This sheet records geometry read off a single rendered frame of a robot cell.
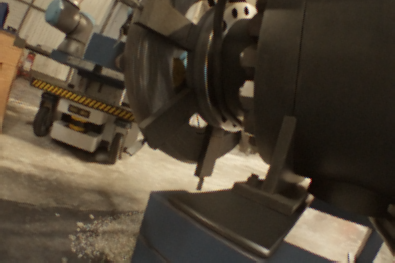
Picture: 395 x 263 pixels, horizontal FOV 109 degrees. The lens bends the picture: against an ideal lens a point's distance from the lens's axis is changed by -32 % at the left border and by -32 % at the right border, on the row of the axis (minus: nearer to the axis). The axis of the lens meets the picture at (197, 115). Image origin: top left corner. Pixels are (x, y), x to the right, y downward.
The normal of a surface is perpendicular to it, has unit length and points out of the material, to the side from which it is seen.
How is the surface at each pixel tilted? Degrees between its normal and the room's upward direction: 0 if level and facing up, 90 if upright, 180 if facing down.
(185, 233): 90
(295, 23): 93
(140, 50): 104
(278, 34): 98
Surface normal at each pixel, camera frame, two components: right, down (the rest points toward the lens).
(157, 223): -0.59, -0.23
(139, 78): -0.16, 0.32
